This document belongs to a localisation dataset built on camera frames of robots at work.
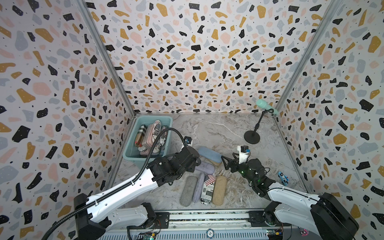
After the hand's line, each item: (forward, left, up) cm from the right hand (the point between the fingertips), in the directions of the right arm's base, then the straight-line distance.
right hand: (230, 155), depth 82 cm
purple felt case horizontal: (-2, +13, -11) cm, 17 cm away
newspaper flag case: (+14, +43, +4) cm, 45 cm away
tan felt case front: (-15, +6, -11) cm, 20 cm away
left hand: (-6, +18, +8) cm, 21 cm away
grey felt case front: (-16, +22, -10) cm, 29 cm away
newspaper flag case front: (-15, +12, -11) cm, 22 cm away
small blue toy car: (-6, -33, -14) cm, 36 cm away
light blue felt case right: (+6, +11, -9) cm, 15 cm away
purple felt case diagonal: (-15, +17, -9) cm, 24 cm away
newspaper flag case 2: (+12, +40, 0) cm, 42 cm away
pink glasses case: (+9, +48, +1) cm, 49 cm away
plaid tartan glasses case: (+12, +53, +2) cm, 54 cm away
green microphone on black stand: (+23, -20, -13) cm, 34 cm away
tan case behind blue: (+1, +8, -11) cm, 14 cm away
